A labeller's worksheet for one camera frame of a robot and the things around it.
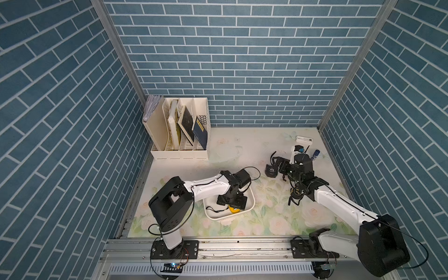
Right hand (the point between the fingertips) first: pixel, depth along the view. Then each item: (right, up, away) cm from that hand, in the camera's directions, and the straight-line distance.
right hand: (281, 160), depth 87 cm
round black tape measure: (-3, -7, +9) cm, 12 cm away
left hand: (-21, -23, -3) cm, 31 cm away
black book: (-52, +21, +12) cm, 57 cm away
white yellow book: (-55, +20, +2) cm, 59 cm away
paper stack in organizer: (-68, +31, +6) cm, 75 cm away
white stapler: (+22, +11, +25) cm, 35 cm away
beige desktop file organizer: (-55, +17, +11) cm, 59 cm away
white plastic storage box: (-34, -24, -3) cm, 42 cm away
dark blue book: (-44, +15, +19) cm, 50 cm away
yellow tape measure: (-24, -24, -4) cm, 34 cm away
